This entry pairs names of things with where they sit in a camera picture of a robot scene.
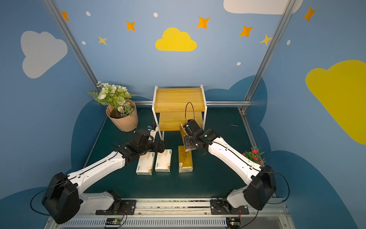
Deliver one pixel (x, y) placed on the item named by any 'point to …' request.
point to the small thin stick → (234, 125)
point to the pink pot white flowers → (122, 110)
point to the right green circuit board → (233, 223)
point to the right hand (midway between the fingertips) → (191, 138)
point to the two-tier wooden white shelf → (172, 107)
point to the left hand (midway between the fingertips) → (162, 139)
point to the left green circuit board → (113, 221)
